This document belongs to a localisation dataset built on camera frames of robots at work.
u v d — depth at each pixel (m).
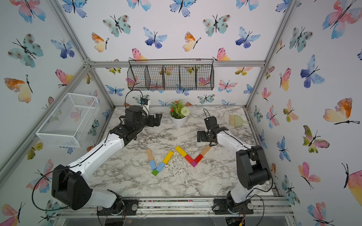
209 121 0.74
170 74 0.98
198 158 0.91
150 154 0.94
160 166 0.89
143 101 0.68
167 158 0.91
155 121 0.74
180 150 0.95
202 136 0.84
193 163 0.89
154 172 0.86
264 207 0.71
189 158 0.91
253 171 0.45
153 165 0.89
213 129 0.72
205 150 0.95
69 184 0.40
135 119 0.61
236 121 1.11
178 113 0.94
